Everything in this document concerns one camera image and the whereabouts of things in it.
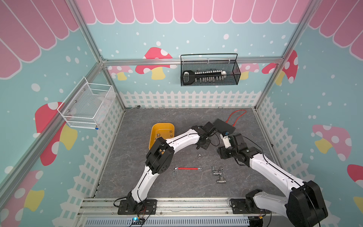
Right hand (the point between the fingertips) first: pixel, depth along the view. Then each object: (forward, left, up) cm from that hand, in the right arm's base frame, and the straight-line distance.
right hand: (222, 148), depth 86 cm
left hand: (+6, +11, -5) cm, 14 cm away
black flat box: (+25, -6, -9) cm, 27 cm away
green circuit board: (-35, +49, -11) cm, 61 cm away
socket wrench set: (+38, +19, +27) cm, 50 cm away
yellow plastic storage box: (+20, +38, -8) cm, 44 cm away
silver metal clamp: (-12, +2, -8) cm, 14 cm away
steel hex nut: (-1, +13, -8) cm, 15 cm away
